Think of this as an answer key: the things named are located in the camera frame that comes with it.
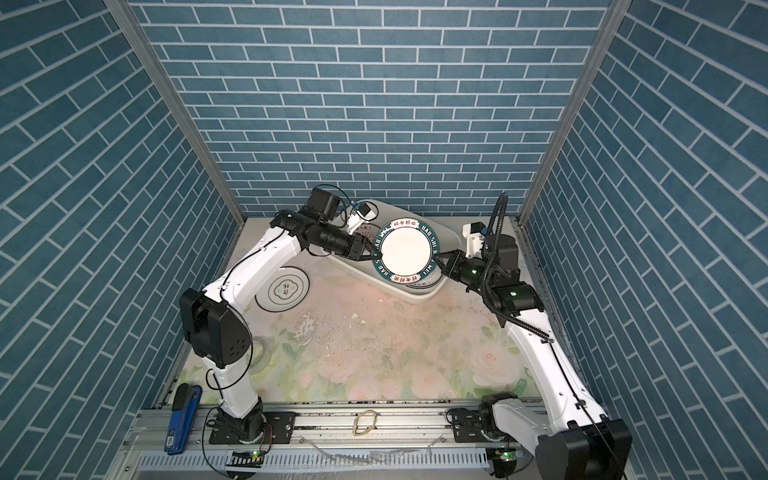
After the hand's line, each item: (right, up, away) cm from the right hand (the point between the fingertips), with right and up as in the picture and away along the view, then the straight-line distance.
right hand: (431, 253), depth 73 cm
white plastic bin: (-18, -8, +21) cm, 28 cm away
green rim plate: (-6, +1, +3) cm, 7 cm away
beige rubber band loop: (-19, -44, +2) cm, 48 cm away
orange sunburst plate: (0, -6, -4) cm, 7 cm away
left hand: (-14, -1, +4) cm, 14 cm away
